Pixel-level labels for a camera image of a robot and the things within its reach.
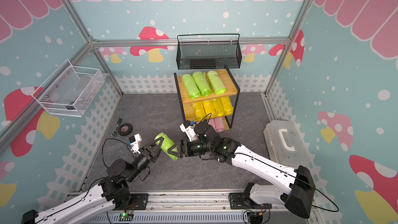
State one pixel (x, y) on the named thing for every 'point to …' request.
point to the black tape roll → (125, 129)
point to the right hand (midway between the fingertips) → (173, 151)
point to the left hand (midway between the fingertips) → (166, 142)
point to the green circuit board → (125, 217)
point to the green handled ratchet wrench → (114, 134)
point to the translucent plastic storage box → (285, 144)
